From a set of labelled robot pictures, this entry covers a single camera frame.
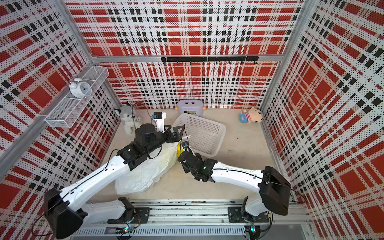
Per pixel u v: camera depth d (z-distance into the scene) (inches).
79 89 27.5
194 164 22.9
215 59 35.9
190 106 44.6
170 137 24.8
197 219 29.1
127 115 37.5
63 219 14.6
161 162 27.5
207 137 41.1
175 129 25.0
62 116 26.8
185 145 26.6
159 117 24.3
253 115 42.9
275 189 16.3
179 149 30.5
